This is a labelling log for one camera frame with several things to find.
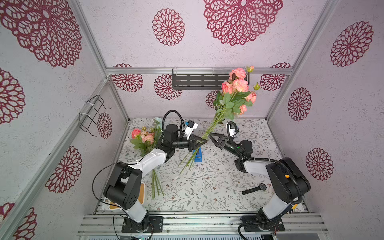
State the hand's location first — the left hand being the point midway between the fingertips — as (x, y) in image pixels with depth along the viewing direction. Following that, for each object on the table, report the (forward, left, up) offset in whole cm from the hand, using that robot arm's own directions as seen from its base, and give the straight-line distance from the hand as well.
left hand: (205, 142), depth 78 cm
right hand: (+2, -1, +3) cm, 4 cm away
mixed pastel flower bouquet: (+13, +39, -17) cm, 44 cm away
